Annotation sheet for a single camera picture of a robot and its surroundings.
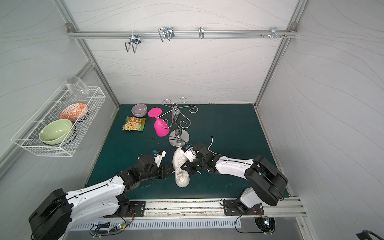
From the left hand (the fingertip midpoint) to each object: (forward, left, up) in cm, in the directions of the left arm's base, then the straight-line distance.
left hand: (173, 170), depth 80 cm
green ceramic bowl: (+5, +47, +28) cm, 55 cm away
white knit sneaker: (-4, -6, 0) cm, 7 cm away
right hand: (+3, -5, -1) cm, 5 cm away
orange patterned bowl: (+18, +47, +27) cm, 57 cm away
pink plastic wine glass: (+21, +8, +11) cm, 25 cm away
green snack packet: (+36, +34, -5) cm, 49 cm away
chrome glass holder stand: (+22, 0, -2) cm, 23 cm away
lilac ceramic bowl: (+46, +32, -1) cm, 56 cm away
